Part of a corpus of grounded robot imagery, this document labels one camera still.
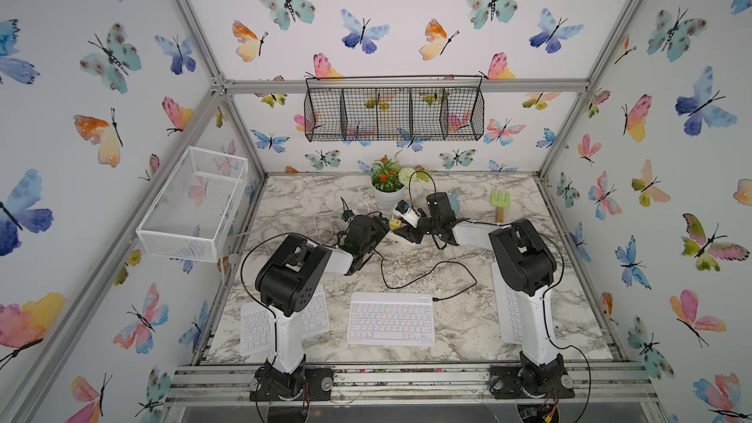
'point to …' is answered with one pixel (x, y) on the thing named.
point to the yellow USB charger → (395, 223)
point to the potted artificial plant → (389, 180)
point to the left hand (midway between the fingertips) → (390, 221)
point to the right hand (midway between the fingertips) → (401, 219)
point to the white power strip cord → (340, 260)
